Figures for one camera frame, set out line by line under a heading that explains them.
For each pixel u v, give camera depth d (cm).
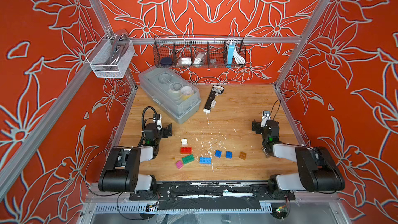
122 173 43
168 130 85
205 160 81
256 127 85
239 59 90
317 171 44
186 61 87
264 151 70
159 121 81
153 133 72
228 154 83
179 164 81
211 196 73
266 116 78
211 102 107
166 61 95
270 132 70
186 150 85
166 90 93
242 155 83
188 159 83
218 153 84
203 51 97
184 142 88
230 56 87
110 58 83
